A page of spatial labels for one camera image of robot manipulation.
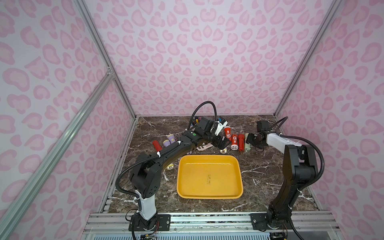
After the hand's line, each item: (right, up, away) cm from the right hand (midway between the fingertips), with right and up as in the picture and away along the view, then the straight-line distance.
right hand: (251, 140), depth 100 cm
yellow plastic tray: (-29, -21, -12) cm, 37 cm away
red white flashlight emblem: (-12, -4, -2) cm, 12 cm away
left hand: (-20, +3, -19) cm, 28 cm away
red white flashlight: (-14, +5, +6) cm, 16 cm away
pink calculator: (-31, -4, -2) cm, 32 cm away
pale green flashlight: (-3, -4, -2) cm, 6 cm away
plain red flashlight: (-6, -1, +1) cm, 6 cm away
